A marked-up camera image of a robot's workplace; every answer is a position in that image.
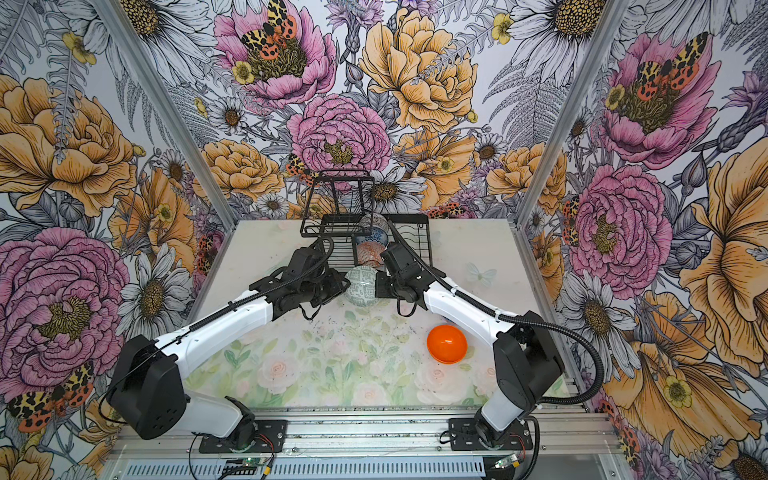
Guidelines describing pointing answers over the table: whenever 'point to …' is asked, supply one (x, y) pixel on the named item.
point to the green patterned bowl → (362, 288)
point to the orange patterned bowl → (368, 254)
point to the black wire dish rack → (341, 211)
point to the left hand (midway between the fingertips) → (346, 293)
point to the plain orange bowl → (447, 344)
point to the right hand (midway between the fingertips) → (381, 294)
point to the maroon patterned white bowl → (373, 219)
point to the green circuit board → (254, 462)
